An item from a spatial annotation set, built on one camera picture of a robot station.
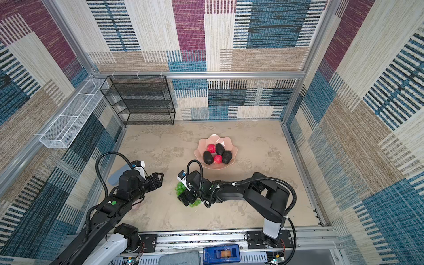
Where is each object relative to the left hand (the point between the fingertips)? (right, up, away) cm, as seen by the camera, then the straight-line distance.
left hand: (158, 173), depth 80 cm
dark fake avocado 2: (+23, +6, +16) cm, 29 cm away
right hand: (+13, -11, +6) cm, 18 cm away
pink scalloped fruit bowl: (+27, +16, +26) cm, 41 cm away
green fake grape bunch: (+9, -9, +5) cm, 14 cm away
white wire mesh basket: (-38, +19, -10) cm, 44 cm away
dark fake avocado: (+30, +10, +20) cm, 38 cm away
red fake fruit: (+25, +11, +20) cm, 33 cm away
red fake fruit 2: (+29, +5, +16) cm, 33 cm away
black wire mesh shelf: (-22, +42, +31) cm, 56 cm away
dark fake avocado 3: (+34, +6, +14) cm, 37 cm away
